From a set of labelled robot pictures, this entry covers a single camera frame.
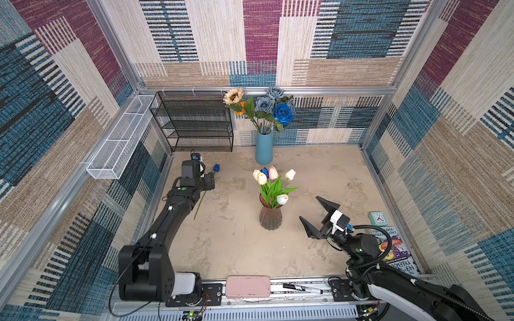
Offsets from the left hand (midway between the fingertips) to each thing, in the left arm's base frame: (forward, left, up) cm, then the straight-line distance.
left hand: (203, 173), depth 86 cm
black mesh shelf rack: (+37, +11, -1) cm, 38 cm away
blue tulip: (-8, -26, +11) cm, 29 cm away
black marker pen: (-41, -39, -18) cm, 59 cm away
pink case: (-39, -19, -18) cm, 47 cm away
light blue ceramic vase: (+21, -26, -6) cm, 34 cm away
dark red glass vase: (-12, -28, -19) cm, 36 cm away
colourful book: (-30, -78, -16) cm, 85 cm away
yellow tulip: (-13, -25, +13) cm, 30 cm away
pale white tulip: (-19, -31, +10) cm, 38 cm away
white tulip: (-6, -35, +6) cm, 36 cm away
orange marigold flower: (+25, -17, +17) cm, 34 cm away
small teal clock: (-15, -76, -15) cm, 79 cm away
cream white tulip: (-11, -22, +12) cm, 28 cm away
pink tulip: (-10, -29, +11) cm, 32 cm away
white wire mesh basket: (+15, +42, +1) cm, 45 cm away
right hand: (-20, -40, +5) cm, 45 cm away
